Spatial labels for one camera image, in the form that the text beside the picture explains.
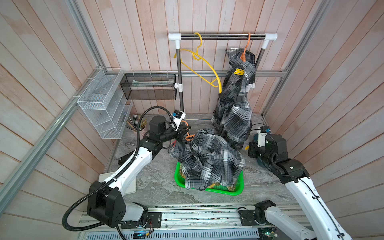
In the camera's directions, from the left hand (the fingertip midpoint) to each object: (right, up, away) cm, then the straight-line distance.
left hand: (189, 129), depth 76 cm
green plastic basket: (+25, -32, +1) cm, 41 cm away
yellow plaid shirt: (+22, -32, +3) cm, 39 cm away
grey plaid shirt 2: (+22, +6, -2) cm, 23 cm away
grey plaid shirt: (+9, -15, -1) cm, 18 cm away
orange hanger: (0, -4, -1) cm, 4 cm away
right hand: (+31, -7, -2) cm, 31 cm away
